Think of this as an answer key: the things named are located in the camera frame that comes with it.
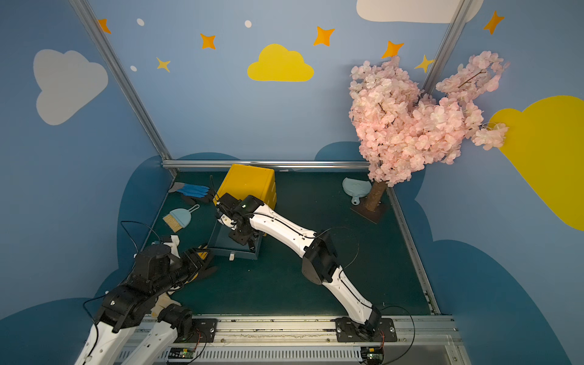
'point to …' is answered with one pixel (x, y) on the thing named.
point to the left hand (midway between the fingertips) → (209, 251)
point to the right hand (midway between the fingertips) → (246, 231)
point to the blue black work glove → (193, 194)
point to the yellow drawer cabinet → (243, 180)
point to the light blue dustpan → (356, 188)
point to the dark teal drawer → (221, 243)
